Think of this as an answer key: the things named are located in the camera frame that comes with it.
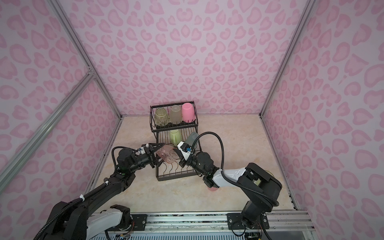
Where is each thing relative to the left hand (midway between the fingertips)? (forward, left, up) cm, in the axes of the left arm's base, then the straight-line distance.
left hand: (166, 147), depth 74 cm
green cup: (-22, -35, +13) cm, 44 cm away
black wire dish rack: (+18, -3, -4) cm, 18 cm away
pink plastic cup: (+21, -10, +4) cm, 24 cm away
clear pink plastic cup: (0, -1, -6) cm, 6 cm away
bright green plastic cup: (+17, +4, +4) cm, 18 cm away
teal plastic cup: (+12, -12, -11) cm, 20 cm away
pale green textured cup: (+20, -4, +3) cm, 21 cm away
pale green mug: (+15, -2, -12) cm, 20 cm away
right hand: (+1, -4, -1) cm, 4 cm away
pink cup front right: (-13, -24, -23) cm, 36 cm away
